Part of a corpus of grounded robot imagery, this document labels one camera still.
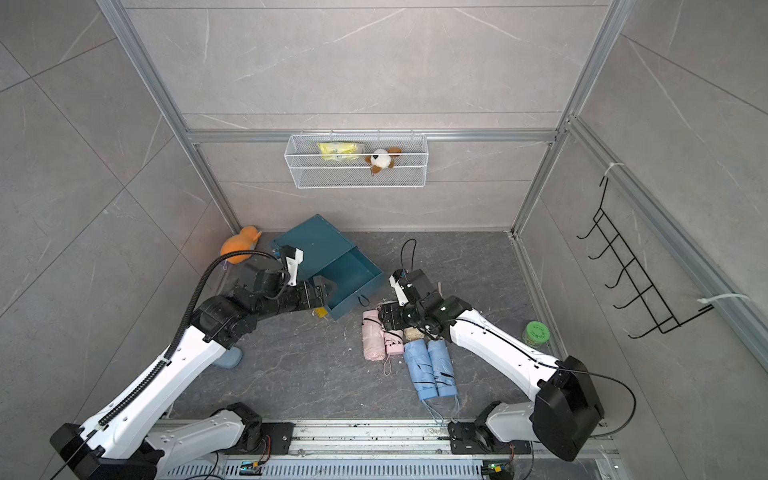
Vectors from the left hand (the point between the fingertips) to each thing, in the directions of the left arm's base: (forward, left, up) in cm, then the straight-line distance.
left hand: (324, 284), depth 71 cm
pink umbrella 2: (-5, -17, -25) cm, 31 cm away
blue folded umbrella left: (-14, -24, -23) cm, 36 cm away
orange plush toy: (+35, +37, -21) cm, 55 cm away
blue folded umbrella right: (-13, -30, -24) cm, 41 cm away
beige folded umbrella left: (-3, -23, -24) cm, 33 cm away
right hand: (-1, -16, -13) cm, 21 cm away
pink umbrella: (-3, -11, -24) cm, 27 cm away
